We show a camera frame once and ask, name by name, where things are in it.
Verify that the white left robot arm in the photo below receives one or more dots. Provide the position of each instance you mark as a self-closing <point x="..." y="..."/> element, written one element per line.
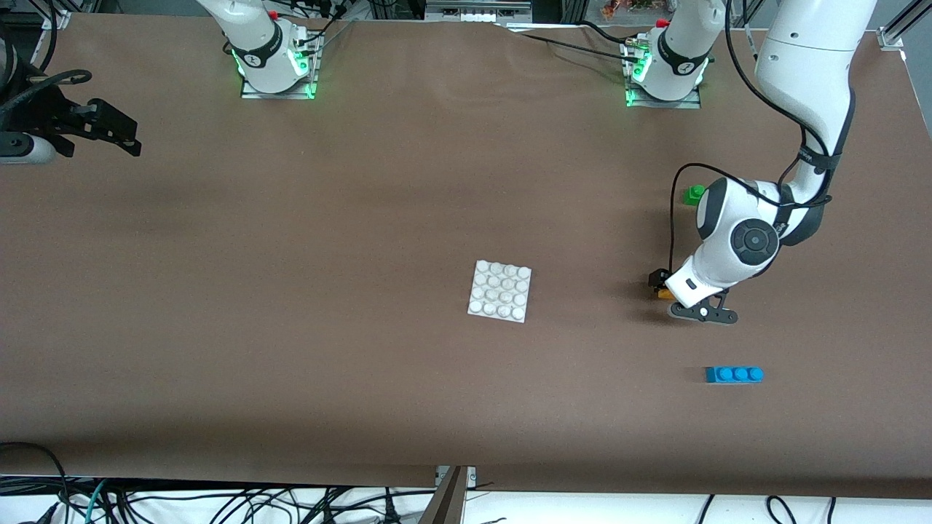
<point x="801" y="58"/>

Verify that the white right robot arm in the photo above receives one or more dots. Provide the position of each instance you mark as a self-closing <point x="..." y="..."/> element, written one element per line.
<point x="251" y="29"/>

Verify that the grey connector rail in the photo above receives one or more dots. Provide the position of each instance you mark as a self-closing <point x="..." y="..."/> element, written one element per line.
<point x="477" y="13"/>

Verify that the aluminium corner profile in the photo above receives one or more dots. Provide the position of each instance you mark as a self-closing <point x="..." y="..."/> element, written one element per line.
<point x="57" y="14"/>

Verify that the blue three-stud block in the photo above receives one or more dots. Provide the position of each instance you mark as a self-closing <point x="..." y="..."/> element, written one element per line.
<point x="734" y="375"/>

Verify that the yellow two-stud block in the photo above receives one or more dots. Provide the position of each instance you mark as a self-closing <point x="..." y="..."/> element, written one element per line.
<point x="664" y="295"/>

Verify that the white studded base plate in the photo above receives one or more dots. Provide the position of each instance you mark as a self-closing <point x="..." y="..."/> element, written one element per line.
<point x="499" y="291"/>

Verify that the grey metal post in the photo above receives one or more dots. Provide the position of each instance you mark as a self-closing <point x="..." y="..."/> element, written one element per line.
<point x="448" y="506"/>

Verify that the green two-stud block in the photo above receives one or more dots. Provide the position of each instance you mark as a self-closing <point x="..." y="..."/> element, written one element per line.
<point x="692" y="195"/>

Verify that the small metal bracket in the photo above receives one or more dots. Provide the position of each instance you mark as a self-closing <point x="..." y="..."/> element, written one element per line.
<point x="440" y="474"/>

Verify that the brown table cover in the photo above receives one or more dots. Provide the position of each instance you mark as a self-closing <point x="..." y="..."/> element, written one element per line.
<point x="364" y="218"/>

